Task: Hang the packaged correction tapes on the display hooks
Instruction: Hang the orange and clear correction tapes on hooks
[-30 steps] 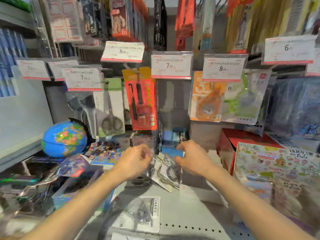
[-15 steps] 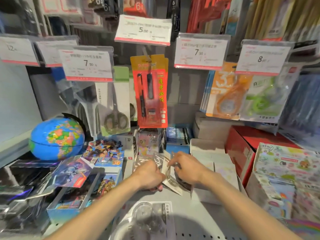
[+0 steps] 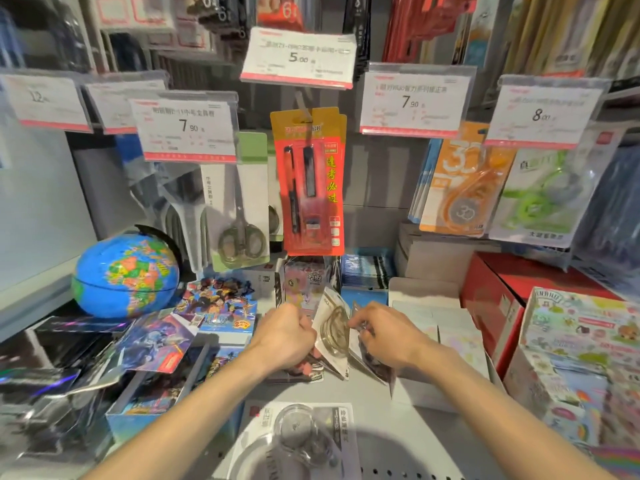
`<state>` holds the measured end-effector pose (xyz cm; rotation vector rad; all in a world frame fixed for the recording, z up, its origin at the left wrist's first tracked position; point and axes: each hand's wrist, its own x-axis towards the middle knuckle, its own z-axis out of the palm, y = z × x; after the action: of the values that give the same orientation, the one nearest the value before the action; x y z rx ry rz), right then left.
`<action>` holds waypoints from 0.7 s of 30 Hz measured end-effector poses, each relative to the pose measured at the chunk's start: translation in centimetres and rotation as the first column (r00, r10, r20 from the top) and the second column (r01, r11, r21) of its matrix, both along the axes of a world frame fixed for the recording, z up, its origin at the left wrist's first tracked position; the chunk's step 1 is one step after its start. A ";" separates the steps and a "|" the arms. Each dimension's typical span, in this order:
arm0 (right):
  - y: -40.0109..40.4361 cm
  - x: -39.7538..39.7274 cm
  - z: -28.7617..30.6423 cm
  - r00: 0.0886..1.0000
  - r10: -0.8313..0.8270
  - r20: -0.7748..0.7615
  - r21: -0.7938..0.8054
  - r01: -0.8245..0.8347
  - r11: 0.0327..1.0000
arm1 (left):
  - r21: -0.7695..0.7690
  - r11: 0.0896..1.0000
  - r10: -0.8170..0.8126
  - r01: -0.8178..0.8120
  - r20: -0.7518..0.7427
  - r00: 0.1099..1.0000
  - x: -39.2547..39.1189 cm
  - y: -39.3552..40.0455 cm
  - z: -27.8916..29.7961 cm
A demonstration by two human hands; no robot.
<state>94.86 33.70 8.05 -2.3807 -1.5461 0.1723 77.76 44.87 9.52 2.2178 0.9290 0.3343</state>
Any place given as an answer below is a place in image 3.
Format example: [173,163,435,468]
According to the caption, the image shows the person's right hand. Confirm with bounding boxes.
[348,301,436,373]

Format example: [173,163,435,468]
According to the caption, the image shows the person's left hand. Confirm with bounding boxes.
[249,302,317,375]

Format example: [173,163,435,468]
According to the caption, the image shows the blue correction tape pack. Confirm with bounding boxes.
[407,138,443,225]

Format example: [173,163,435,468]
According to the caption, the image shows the orange correction tape pack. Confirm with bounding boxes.
[419,122,516,238]

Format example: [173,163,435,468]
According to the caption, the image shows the green correction tape pack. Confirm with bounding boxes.
[489,122,626,248]

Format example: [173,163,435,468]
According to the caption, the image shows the person's left forearm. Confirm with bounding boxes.
[85,344,273,480]

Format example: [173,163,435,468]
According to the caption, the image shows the person's right forearm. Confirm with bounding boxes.
[415,339,616,480]

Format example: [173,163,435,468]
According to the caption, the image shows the open white cardboard box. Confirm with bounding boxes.
[387,277,506,413]

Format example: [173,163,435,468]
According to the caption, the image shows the small patterned box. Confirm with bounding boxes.
[282,255,341,315]

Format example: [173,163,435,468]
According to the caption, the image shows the small white boxes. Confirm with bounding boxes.
[235,259,283,301]

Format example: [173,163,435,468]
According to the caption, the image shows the stack of blue flat packs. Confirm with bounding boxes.
[339,252,396,308]

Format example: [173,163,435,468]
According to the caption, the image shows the blue cartoon card box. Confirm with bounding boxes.
[172,277,259,345]

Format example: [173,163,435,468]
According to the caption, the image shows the plain beige cardboard box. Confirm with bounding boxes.
[395,222,501,285]

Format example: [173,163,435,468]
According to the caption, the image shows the red cardboard box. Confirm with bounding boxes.
[459,252,621,378]

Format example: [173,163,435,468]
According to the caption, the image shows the purple card pack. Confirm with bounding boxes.
[115,308,201,375]

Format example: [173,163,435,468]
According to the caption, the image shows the green card scissors pack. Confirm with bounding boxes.
[199,132,271,273]

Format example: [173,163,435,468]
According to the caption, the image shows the blue card tray box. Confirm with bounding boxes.
[105,339,241,445]

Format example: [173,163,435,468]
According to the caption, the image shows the stack of red pen packs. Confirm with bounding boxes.
[269,107,347,257]

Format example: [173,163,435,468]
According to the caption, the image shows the blue globe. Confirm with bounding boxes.
[71,232,181,319]

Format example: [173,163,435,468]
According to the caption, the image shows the white printed sticker box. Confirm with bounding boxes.
[502,287,640,445]

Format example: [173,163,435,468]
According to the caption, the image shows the pony sticker bag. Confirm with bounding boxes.
[542,364,606,445]

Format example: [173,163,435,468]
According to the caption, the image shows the stack of printed sticker bags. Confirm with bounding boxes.
[589,379,640,480]

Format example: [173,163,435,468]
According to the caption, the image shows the black holographic card holder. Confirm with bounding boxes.
[0,314,131,465]

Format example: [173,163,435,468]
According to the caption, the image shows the row of clear sticker bags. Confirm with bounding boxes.
[569,139,640,291]

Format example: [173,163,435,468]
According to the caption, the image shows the white slim pack blue label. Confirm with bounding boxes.
[452,0,496,68]

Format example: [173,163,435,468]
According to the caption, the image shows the row of red slim packs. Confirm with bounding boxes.
[382,0,476,65]

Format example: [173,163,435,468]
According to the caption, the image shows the row of black ink packs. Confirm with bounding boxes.
[342,0,372,81]

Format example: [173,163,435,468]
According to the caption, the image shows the row of black yellow packs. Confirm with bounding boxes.
[175,0,251,51]

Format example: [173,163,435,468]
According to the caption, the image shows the white label sticker pack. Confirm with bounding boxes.
[85,0,176,33]

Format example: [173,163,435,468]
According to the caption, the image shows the clear-handled scissors pack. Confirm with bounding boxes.
[149,164,211,275]

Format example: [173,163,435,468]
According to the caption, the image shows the blue-handled scissors pack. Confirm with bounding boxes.
[113,133,151,195]

